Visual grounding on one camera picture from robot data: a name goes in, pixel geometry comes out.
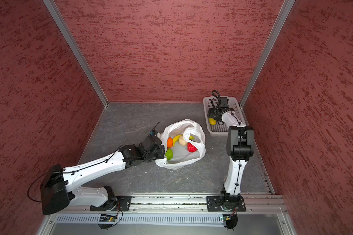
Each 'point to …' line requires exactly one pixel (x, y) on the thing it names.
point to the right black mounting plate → (214, 203)
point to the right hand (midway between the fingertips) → (213, 116)
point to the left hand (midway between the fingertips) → (164, 154)
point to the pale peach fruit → (182, 141)
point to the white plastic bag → (193, 133)
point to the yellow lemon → (212, 121)
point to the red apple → (191, 148)
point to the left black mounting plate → (115, 203)
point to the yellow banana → (175, 138)
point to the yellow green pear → (191, 137)
